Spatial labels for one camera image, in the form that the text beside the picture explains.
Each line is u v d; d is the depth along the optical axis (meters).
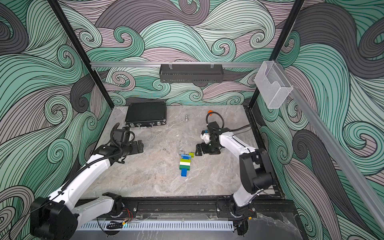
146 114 1.11
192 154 0.91
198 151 0.80
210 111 1.18
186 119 1.10
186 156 0.90
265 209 0.74
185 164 0.88
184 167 0.86
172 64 0.92
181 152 0.93
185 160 0.89
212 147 0.74
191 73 0.93
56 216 0.38
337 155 0.52
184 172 0.84
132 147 0.74
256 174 0.45
